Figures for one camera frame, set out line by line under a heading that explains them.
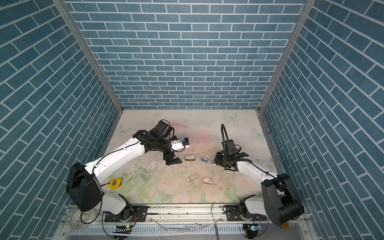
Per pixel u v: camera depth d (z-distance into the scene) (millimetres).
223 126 781
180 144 680
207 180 844
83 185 403
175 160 693
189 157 912
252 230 713
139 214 737
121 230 722
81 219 440
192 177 858
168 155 696
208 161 910
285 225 706
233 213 737
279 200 418
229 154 693
